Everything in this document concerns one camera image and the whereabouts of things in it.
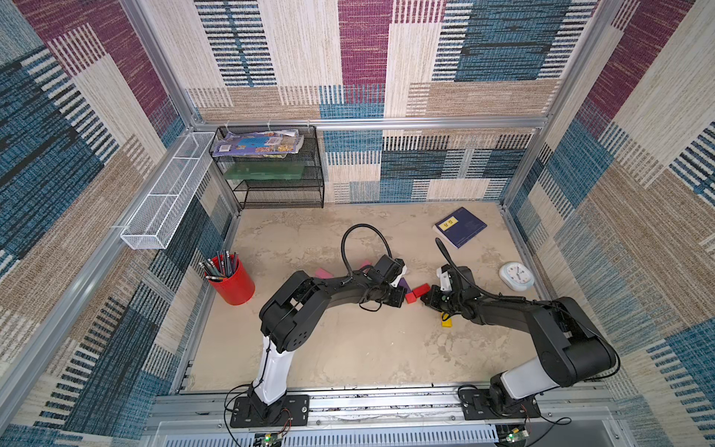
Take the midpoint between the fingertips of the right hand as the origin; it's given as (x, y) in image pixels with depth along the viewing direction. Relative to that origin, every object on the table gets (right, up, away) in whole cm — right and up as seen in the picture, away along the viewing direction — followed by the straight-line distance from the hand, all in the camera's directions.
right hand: (423, 301), depth 94 cm
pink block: (-34, +8, +7) cm, 36 cm away
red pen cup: (-58, +9, -12) cm, 60 cm away
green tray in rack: (-54, +43, +1) cm, 69 cm away
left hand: (-6, 0, -1) cm, 6 cm away
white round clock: (+32, +8, +3) cm, 33 cm away
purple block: (-6, +5, +2) cm, 8 cm away
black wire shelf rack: (-44, +40, +25) cm, 64 cm away
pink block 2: (-19, +14, -16) cm, 29 cm away
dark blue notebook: (+18, +25, +19) cm, 36 cm away
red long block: (-1, +3, +1) cm, 4 cm away
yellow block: (+6, -5, -7) cm, 11 cm away
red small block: (-4, +1, -1) cm, 4 cm away
